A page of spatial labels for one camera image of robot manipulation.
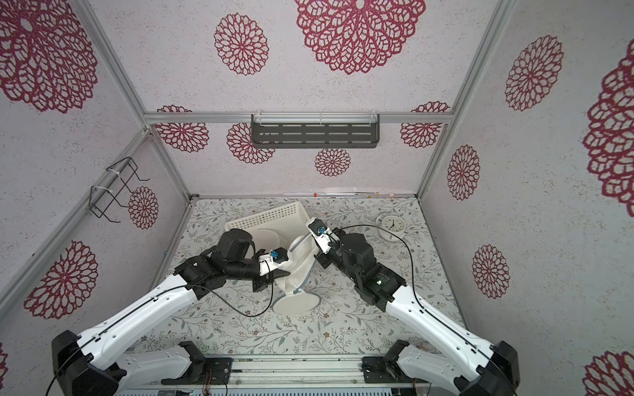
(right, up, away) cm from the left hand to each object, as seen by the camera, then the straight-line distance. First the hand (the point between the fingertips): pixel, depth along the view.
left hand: (284, 271), depth 72 cm
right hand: (+11, +12, 0) cm, 16 cm away
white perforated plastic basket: (-9, +11, +37) cm, 40 cm away
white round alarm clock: (+42, +12, +32) cm, 54 cm away
